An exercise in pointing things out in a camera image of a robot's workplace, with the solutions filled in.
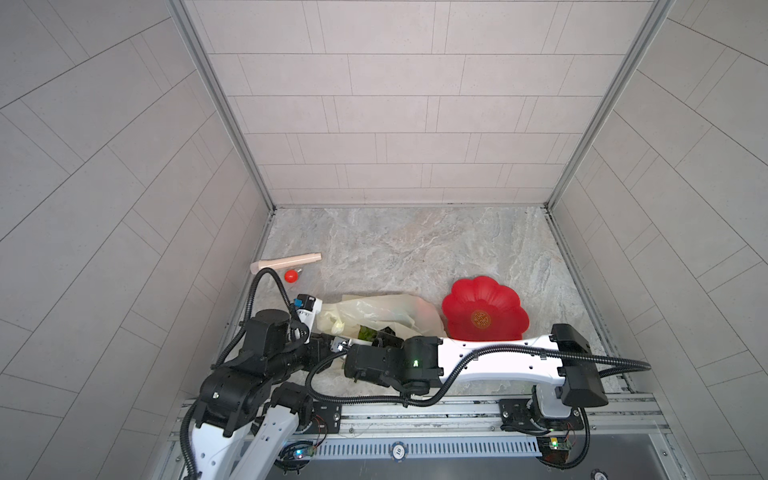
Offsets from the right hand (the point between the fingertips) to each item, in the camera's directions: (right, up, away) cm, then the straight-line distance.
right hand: (370, 355), depth 70 cm
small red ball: (-28, +15, +24) cm, 39 cm away
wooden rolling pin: (-38, +18, +24) cm, 49 cm away
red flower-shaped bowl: (+32, +6, +19) cm, 37 cm away
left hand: (-6, +6, -4) cm, 9 cm away
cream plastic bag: (+10, +8, +6) cm, 14 cm away
